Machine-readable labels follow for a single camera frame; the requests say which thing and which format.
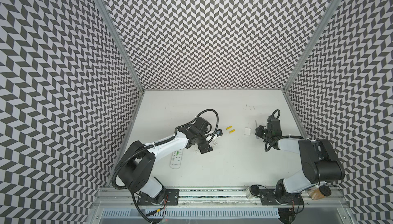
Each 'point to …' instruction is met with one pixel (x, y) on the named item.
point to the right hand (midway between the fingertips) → (257, 132)
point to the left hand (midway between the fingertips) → (208, 139)
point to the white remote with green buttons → (176, 159)
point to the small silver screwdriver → (257, 136)
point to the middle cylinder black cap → (254, 189)
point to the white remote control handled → (212, 142)
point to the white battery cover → (247, 131)
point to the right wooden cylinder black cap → (317, 193)
